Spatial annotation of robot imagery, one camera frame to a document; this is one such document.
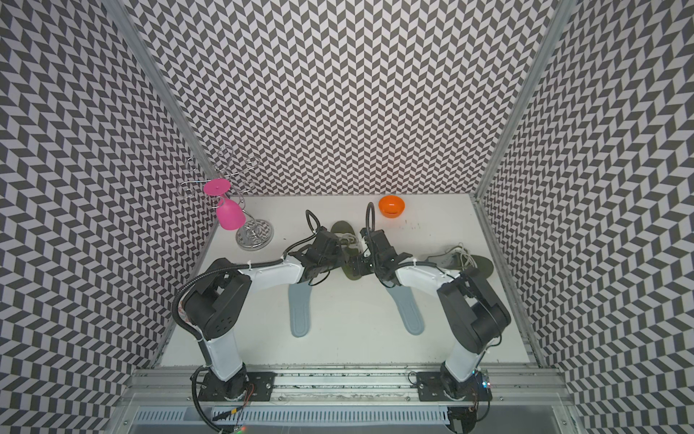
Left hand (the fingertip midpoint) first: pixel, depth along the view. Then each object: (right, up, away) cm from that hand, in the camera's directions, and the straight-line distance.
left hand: (344, 257), depth 95 cm
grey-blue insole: (-14, -12, -5) cm, 20 cm away
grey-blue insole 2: (+21, -13, -6) cm, 25 cm away
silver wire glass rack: (-35, +26, -12) cm, 46 cm away
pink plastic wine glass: (-37, +15, -8) cm, 41 cm away
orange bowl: (+19, +19, +16) cm, 31 cm away
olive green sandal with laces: (+2, +4, -1) cm, 5 cm away
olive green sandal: (+39, 0, -6) cm, 39 cm away
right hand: (+6, -2, -3) cm, 7 cm away
